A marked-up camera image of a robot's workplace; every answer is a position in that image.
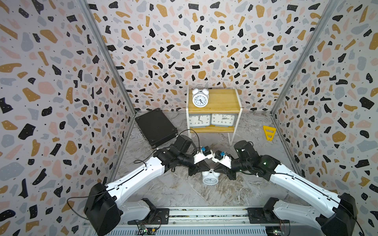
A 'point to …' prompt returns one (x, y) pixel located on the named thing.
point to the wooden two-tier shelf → (220, 101)
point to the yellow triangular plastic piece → (269, 132)
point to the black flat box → (156, 127)
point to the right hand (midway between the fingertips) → (215, 169)
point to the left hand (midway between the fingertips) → (209, 167)
